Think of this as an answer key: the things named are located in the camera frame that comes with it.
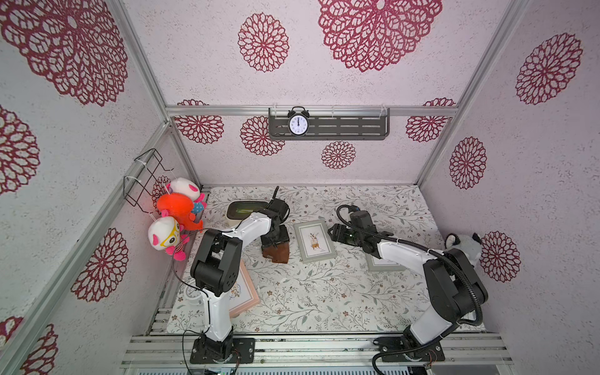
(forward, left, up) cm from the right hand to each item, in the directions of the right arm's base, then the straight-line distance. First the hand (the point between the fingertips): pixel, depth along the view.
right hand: (332, 229), depth 93 cm
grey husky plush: (-12, -43, +9) cm, 46 cm away
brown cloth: (-9, +21, -6) cm, 23 cm away
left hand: (-3, +21, -6) cm, 22 cm away
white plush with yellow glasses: (-12, +58, +13) cm, 60 cm away
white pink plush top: (+13, +60, +11) cm, 62 cm away
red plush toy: (+5, +60, +7) cm, 61 cm away
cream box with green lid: (+12, +41, -3) cm, 43 cm away
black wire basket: (-2, +65, +24) cm, 70 cm away
